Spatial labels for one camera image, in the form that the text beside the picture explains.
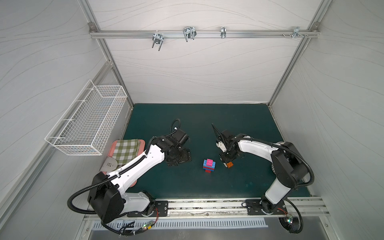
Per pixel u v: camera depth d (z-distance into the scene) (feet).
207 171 2.78
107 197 1.26
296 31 2.51
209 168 2.69
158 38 2.60
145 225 2.26
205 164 2.61
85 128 2.23
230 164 2.77
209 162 2.57
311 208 2.47
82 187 1.24
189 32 2.51
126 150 3.10
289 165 1.54
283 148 1.60
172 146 1.80
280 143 2.96
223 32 2.56
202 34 2.55
